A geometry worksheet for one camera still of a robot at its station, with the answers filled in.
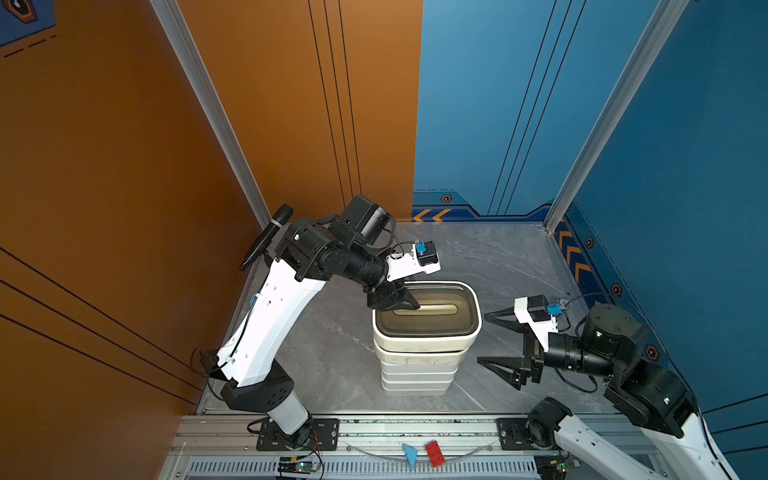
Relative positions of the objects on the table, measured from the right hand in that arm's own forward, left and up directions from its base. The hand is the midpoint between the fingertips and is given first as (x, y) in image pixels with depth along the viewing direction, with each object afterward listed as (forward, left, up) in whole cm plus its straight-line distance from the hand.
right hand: (486, 336), depth 54 cm
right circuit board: (-16, -20, -35) cm, 44 cm away
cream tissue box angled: (-2, +12, -6) cm, 13 cm away
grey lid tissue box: (-1, +12, -17) cm, 20 cm away
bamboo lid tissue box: (-1, +12, -33) cm, 35 cm away
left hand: (+9, +13, +3) cm, 16 cm away
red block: (-15, +8, -32) cm, 36 cm away
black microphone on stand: (+40, +51, -7) cm, 65 cm away
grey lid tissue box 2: (-1, +12, -20) cm, 24 cm away
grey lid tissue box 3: (-1, +11, -28) cm, 30 cm away
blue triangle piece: (-14, +13, -34) cm, 39 cm away
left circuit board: (-16, +42, -36) cm, 58 cm away
